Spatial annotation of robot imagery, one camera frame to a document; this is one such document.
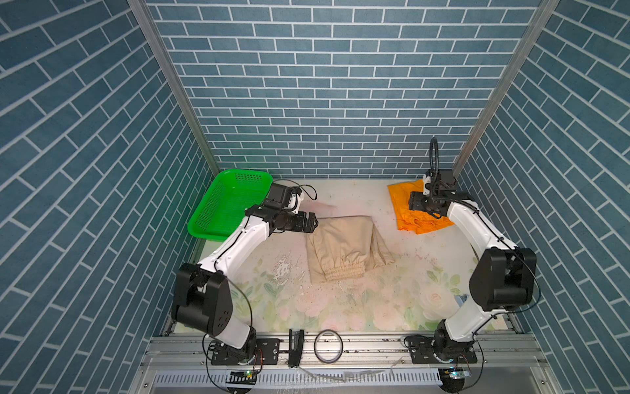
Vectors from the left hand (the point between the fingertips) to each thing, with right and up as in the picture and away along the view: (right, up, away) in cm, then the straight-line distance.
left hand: (307, 221), depth 86 cm
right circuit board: (+45, -45, -14) cm, 65 cm away
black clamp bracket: (-2, -36, -13) cm, 39 cm away
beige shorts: (+14, -11, +8) cm, 19 cm away
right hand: (+42, +9, +6) cm, 43 cm away
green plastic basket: (-39, +10, +29) cm, 50 cm away
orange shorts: (+43, -1, +14) cm, 45 cm away
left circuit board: (-18, -46, -13) cm, 51 cm away
